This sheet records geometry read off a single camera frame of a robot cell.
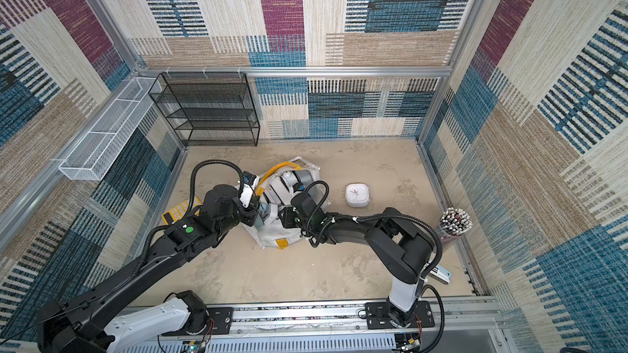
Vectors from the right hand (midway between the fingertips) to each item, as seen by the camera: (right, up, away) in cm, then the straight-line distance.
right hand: (285, 215), depth 90 cm
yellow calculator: (-42, 0, +6) cm, 42 cm away
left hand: (-7, +8, -13) cm, 17 cm away
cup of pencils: (+52, +1, -16) cm, 54 cm away
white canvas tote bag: (-6, -5, -1) cm, 8 cm away
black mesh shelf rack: (-37, +43, +20) cm, 60 cm away
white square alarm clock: (+27, +6, +9) cm, 29 cm away
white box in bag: (-3, +9, +3) cm, 10 cm away
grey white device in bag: (+7, +14, +1) cm, 16 cm away
